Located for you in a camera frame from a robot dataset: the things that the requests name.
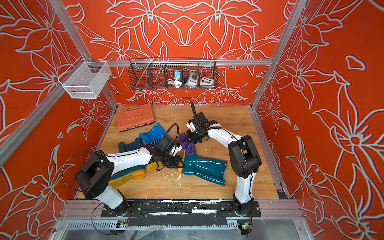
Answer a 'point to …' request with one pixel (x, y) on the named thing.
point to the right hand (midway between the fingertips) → (182, 141)
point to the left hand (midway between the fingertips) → (184, 165)
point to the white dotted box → (205, 81)
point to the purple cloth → (187, 146)
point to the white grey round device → (193, 78)
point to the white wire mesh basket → (85, 79)
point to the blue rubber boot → (159, 131)
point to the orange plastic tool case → (129, 117)
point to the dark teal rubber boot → (136, 173)
